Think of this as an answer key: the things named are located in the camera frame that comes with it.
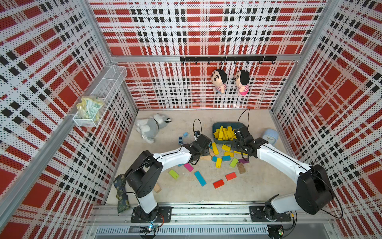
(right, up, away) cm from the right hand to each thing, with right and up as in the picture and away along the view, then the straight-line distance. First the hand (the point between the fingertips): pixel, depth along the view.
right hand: (237, 144), depth 87 cm
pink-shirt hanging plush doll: (+5, +40, +6) cm, 41 cm away
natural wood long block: (-18, -9, +6) cm, 21 cm away
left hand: (-19, -3, +4) cm, 19 cm away
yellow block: (-10, -12, +4) cm, 16 cm away
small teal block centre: (-5, -9, +5) cm, 12 cm away
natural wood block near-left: (-46, -23, -7) cm, 52 cm away
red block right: (-4, -19, -1) cm, 19 cm away
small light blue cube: (-32, +5, +17) cm, 37 cm away
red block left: (-12, -22, -3) cm, 25 cm away
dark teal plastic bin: (-10, +11, +18) cm, 24 cm away
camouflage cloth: (-63, -26, -11) cm, 69 cm away
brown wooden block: (+3, -14, +1) cm, 15 cm away
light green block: (-1, -12, +4) cm, 13 cm away
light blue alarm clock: (+24, +5, +8) cm, 26 cm away
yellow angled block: (-12, -4, +11) cm, 17 cm away
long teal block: (-22, -20, 0) cm, 30 cm away
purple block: (+5, -11, +4) cm, 12 cm away
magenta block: (-29, -15, +4) cm, 33 cm away
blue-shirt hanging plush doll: (-10, +40, +3) cm, 42 cm away
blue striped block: (-36, +1, +14) cm, 38 cm away
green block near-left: (-38, -17, -1) cm, 42 cm away
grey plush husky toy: (-57, +9, +11) cm, 59 cm away
